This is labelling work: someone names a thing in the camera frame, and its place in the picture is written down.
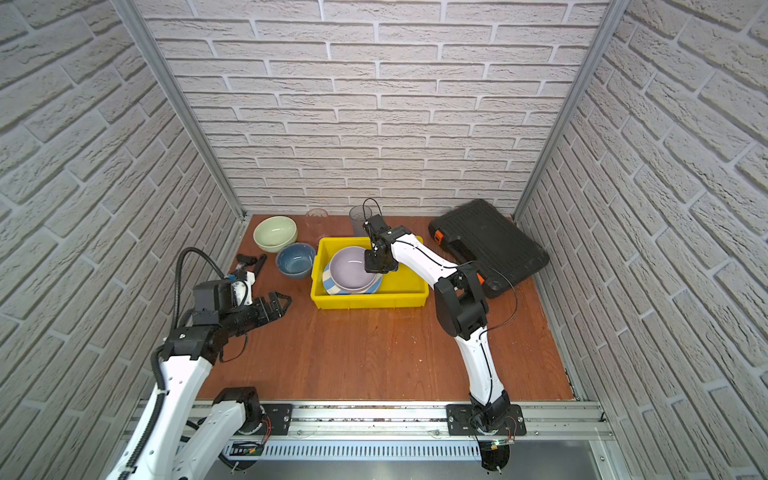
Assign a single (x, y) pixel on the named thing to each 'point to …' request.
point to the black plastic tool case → (501, 252)
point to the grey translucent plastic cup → (359, 214)
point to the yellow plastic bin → (399, 287)
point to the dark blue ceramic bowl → (295, 260)
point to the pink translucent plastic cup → (316, 219)
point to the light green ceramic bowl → (275, 234)
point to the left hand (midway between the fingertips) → (279, 300)
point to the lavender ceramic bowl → (348, 269)
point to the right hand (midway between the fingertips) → (372, 265)
